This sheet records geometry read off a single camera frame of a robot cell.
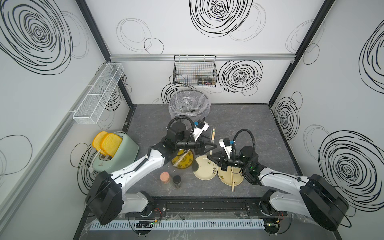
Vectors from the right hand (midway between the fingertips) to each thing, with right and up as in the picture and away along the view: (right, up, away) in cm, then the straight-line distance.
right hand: (209, 158), depth 73 cm
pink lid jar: (-21, -11, +1) cm, 24 cm away
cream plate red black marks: (+10, -13, +11) cm, 20 cm away
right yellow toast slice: (-51, +7, +4) cm, 51 cm away
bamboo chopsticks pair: (+14, -14, +9) cm, 22 cm away
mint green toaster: (-42, +1, +3) cm, 42 cm away
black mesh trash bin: (-2, +19, +11) cm, 22 cm away
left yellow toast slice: (-56, +9, +1) cm, 57 cm away
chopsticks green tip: (+1, +10, -4) cm, 11 cm away
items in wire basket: (-1, +42, +16) cm, 45 cm away
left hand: (+2, +8, -4) cm, 9 cm away
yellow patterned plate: (-12, -7, +17) cm, 22 cm away
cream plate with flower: (0, -11, +13) cm, 17 cm away
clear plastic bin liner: (-8, +30, +26) cm, 41 cm away
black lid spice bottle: (-16, -11, +1) cm, 20 cm away
